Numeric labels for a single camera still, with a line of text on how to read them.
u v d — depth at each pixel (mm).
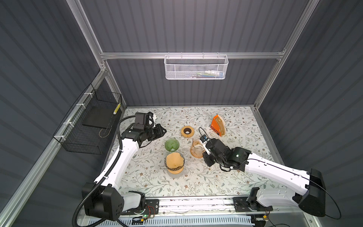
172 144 955
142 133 561
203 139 666
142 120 598
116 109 815
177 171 765
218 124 978
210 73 917
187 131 1051
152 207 722
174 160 788
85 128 722
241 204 726
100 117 743
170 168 722
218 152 559
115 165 444
